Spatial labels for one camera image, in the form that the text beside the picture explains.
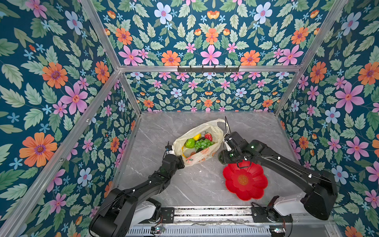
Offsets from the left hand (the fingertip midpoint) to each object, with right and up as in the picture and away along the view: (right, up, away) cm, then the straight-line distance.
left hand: (184, 155), depth 88 cm
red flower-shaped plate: (+38, -14, -3) cm, 40 cm away
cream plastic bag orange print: (+22, +16, +5) cm, 28 cm away
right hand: (+23, +2, -10) cm, 25 cm away
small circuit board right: (+48, -33, -18) cm, 61 cm away
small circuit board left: (-12, -33, -18) cm, 39 cm away
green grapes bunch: (+11, +6, +4) cm, 14 cm away
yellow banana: (-2, +3, +9) cm, 10 cm away
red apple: (+16, +11, +12) cm, 23 cm away
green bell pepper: (+3, +6, +7) cm, 10 cm away
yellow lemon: (+8, +10, +9) cm, 16 cm away
